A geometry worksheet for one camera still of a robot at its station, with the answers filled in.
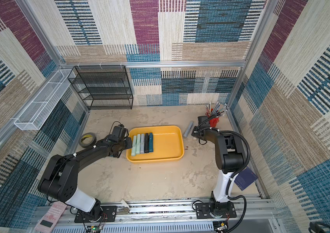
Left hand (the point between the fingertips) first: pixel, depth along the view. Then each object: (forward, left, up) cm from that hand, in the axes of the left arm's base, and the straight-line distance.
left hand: (130, 142), depth 94 cm
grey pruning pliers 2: (+12, -39, -4) cm, 41 cm away
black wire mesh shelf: (+41, +25, +13) cm, 49 cm away
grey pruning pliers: (0, -7, -2) cm, 7 cm away
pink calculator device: (-40, +34, -5) cm, 53 cm away
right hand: (+8, -45, -4) cm, 46 cm away
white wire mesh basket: (-4, +41, +28) cm, 50 cm away
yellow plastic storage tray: (0, -24, -4) cm, 24 cm away
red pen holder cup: (+14, -56, +2) cm, 57 cm away
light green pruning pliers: (-1, -5, -2) cm, 5 cm away
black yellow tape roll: (+1, +28, -4) cm, 28 cm away
